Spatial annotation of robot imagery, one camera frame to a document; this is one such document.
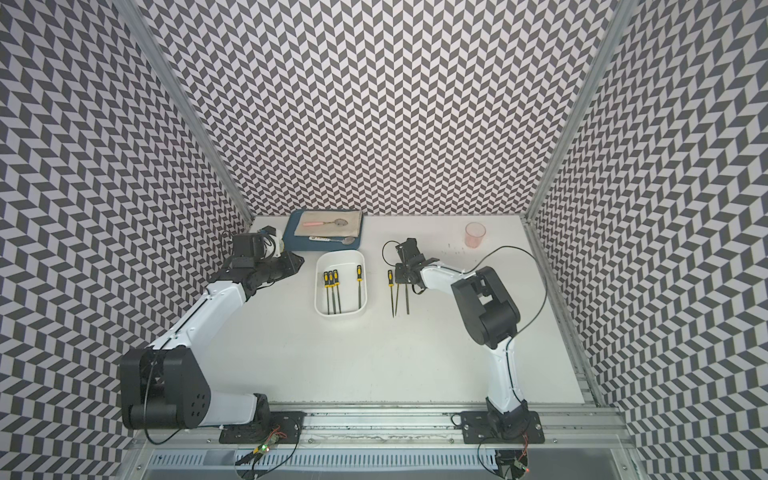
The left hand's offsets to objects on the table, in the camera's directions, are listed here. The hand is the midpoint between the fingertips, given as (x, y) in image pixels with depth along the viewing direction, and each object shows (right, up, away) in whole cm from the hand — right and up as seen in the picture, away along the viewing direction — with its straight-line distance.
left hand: (302, 261), depth 86 cm
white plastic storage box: (+10, -2, +15) cm, 18 cm away
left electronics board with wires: (-3, -42, -19) cm, 46 cm away
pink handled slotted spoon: (+4, +14, +33) cm, 36 cm away
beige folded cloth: (+11, +11, +26) cm, 30 cm away
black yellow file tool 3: (+6, -9, +12) cm, 16 cm away
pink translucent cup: (+55, +9, +19) cm, 59 cm away
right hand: (+31, -6, +16) cm, 35 cm away
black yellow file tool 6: (+28, -13, +10) cm, 32 cm away
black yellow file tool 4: (+31, -13, +10) cm, 35 cm away
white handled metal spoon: (+9, +6, +24) cm, 26 cm away
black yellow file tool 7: (+4, -9, +13) cm, 16 cm away
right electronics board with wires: (+55, -45, -19) cm, 73 cm away
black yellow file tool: (+15, -7, +14) cm, 22 cm away
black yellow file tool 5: (+25, -8, +13) cm, 29 cm away
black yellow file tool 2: (+8, -8, +12) cm, 17 cm away
